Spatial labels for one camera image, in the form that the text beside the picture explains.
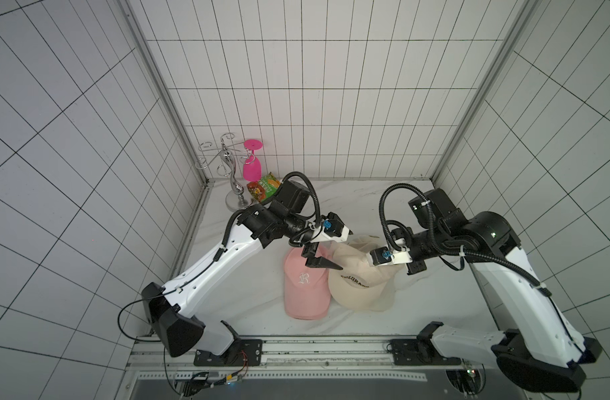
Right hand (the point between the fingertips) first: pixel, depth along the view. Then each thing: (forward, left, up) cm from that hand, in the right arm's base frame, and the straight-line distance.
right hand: (375, 243), depth 63 cm
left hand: (-3, +10, 0) cm, 10 cm away
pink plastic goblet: (+41, +44, -12) cm, 61 cm away
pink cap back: (-5, +18, -23) cm, 29 cm away
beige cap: (-7, +4, -10) cm, 13 cm away
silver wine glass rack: (+37, +50, -3) cm, 62 cm away
